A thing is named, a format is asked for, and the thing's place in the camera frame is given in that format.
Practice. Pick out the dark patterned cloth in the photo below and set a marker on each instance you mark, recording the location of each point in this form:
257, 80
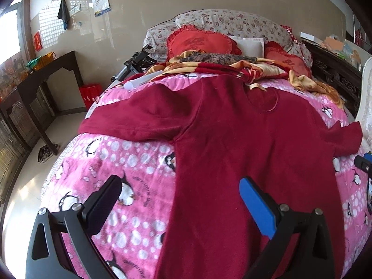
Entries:
216, 58

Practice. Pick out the dark carved wooden headboard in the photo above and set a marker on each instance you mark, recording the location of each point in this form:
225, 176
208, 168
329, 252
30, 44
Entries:
338, 73

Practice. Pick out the yellow green bag on table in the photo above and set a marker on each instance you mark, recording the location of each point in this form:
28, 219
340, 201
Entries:
40, 62

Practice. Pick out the red heart cushion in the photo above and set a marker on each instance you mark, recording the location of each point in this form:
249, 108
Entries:
274, 51
190, 38

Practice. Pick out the dark red fleece shirt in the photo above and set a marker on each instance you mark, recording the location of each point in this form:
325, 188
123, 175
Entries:
222, 131

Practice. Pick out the dark wooden console table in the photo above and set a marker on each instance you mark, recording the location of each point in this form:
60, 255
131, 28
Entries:
26, 92

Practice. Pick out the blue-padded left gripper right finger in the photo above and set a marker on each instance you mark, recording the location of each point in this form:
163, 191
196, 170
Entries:
312, 256

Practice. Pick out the right red heart cushion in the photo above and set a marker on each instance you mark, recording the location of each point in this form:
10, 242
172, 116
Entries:
274, 51

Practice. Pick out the floral long pillow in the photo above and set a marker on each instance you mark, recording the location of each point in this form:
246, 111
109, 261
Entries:
229, 22

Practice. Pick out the clutter on side shelf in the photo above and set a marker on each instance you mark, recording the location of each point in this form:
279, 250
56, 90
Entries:
341, 49

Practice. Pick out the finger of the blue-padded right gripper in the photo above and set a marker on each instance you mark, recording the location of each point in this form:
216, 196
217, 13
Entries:
364, 163

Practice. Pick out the patterned slippers on floor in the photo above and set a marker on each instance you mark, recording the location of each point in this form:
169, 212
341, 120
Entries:
44, 154

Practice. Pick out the white upholstered chair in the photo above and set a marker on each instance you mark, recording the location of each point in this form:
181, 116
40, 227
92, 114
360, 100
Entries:
364, 111

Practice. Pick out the red wall decoration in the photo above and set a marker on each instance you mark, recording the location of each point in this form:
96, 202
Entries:
37, 42

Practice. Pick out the white small pillow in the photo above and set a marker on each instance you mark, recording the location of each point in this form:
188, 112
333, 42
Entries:
251, 47

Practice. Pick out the left red heart cushion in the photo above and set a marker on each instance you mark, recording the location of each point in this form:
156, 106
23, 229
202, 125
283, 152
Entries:
190, 38

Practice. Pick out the pink penguin bed blanket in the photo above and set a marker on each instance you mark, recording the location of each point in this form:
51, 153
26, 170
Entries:
130, 240

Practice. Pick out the white tube on bed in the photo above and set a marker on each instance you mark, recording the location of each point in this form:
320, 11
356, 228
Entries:
135, 83

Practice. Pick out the red orange patterned blanket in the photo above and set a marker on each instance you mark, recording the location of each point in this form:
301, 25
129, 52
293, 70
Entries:
250, 73

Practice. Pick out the dark hanging cloth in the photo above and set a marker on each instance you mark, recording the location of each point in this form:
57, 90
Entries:
63, 14

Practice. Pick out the red gift bag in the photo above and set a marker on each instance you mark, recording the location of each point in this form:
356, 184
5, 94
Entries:
90, 94

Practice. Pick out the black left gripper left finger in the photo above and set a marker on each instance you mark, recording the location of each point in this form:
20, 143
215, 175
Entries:
47, 255

